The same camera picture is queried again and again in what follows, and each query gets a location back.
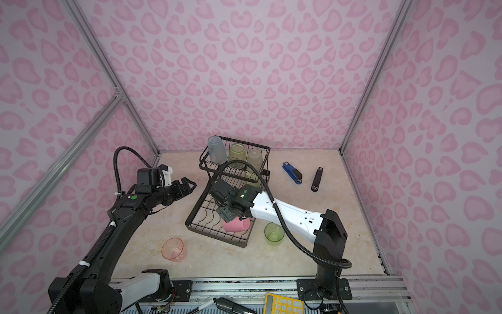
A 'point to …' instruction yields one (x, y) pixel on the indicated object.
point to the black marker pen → (227, 305)
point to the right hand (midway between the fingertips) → (233, 204)
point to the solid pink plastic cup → (237, 226)
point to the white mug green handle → (250, 178)
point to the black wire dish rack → (204, 220)
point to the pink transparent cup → (174, 250)
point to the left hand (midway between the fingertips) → (189, 185)
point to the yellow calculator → (277, 304)
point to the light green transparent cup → (237, 152)
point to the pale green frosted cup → (254, 157)
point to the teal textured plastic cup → (217, 152)
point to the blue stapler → (294, 173)
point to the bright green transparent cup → (274, 233)
